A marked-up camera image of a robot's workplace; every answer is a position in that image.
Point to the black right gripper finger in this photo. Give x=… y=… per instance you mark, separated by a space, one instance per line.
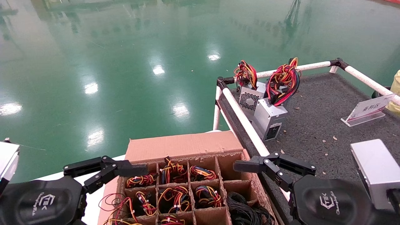
x=297 y=165
x=281 y=181

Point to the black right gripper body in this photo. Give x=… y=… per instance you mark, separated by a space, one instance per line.
x=331 y=203

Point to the clear acrylic sign holder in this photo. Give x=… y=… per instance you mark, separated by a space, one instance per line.
x=368 y=109

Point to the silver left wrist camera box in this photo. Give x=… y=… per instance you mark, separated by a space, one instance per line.
x=7 y=162

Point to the silver power supply with label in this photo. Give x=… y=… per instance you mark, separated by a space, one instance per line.
x=268 y=118

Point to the cardboard box with dividers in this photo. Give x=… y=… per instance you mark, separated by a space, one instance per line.
x=181 y=145

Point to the power supply with honeycomb vent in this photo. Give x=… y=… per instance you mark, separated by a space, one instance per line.
x=250 y=100

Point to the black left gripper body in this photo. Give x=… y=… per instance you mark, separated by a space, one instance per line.
x=40 y=203

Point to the white pipe table frame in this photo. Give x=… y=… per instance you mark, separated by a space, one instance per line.
x=240 y=112

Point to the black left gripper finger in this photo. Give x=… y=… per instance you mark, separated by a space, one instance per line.
x=84 y=165
x=98 y=181

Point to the person in yellow coat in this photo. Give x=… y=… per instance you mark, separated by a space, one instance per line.
x=395 y=93

